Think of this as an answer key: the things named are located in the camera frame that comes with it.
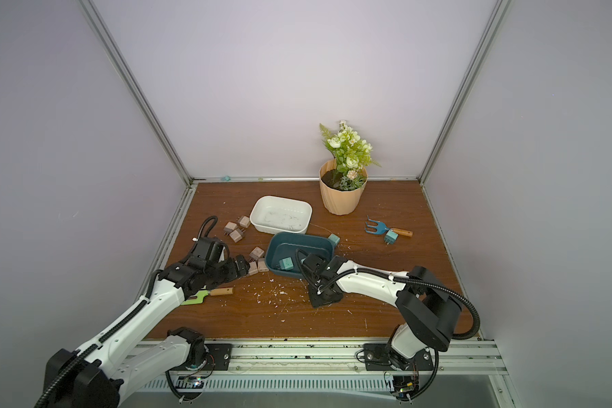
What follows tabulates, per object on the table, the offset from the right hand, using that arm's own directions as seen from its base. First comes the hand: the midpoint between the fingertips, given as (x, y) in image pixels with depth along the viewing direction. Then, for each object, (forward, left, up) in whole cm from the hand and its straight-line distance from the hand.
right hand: (316, 300), depth 82 cm
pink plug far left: (+27, +36, +1) cm, 46 cm away
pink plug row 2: (+11, +20, +1) cm, 23 cm away
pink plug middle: (+17, +24, +1) cm, 29 cm away
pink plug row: (+9, +23, +2) cm, 25 cm away
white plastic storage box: (+36, +18, -1) cm, 40 cm away
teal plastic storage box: (+17, +14, -2) cm, 22 cm away
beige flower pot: (+36, -8, +7) cm, 38 cm away
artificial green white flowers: (+42, -12, +26) cm, 51 cm away
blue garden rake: (+31, -26, -3) cm, 41 cm away
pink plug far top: (+31, +31, +1) cm, 44 cm away
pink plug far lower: (+25, +33, 0) cm, 41 cm away
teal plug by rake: (+25, -29, -1) cm, 38 cm away
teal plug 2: (+12, +11, +1) cm, 17 cm away
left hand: (+7, +24, +8) cm, 26 cm away
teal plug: (+23, -6, 0) cm, 24 cm away
